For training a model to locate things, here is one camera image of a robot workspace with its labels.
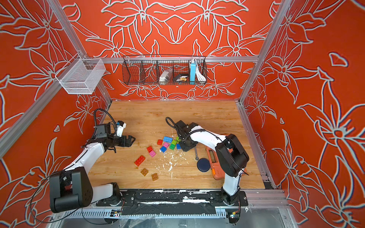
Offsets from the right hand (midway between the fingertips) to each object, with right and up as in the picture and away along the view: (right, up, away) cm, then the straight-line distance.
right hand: (184, 148), depth 88 cm
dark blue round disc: (+11, -9, -4) cm, 15 cm away
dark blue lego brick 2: (-4, 0, +3) cm, 5 cm away
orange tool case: (+18, -11, -11) cm, 24 cm away
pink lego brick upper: (-12, +1, +5) cm, 13 cm away
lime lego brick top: (-4, +4, +7) cm, 9 cm away
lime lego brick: (-7, +2, +6) cm, 10 cm away
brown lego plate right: (-17, -14, -9) cm, 24 cm away
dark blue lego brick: (-14, -1, +2) cm, 14 cm away
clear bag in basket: (-12, +46, +4) cm, 48 cm away
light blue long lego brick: (-11, +4, +7) cm, 14 cm away
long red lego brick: (-28, -7, -2) cm, 29 cm away
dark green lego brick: (-8, 0, +4) cm, 9 cm away
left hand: (-37, +7, +1) cm, 37 cm away
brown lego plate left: (-24, -12, -7) cm, 28 cm away
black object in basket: (-1, +45, +2) cm, 45 cm away
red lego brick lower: (-23, -1, +2) cm, 23 cm away
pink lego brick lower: (-20, -4, 0) cm, 21 cm away
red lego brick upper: (-17, +2, +7) cm, 18 cm away
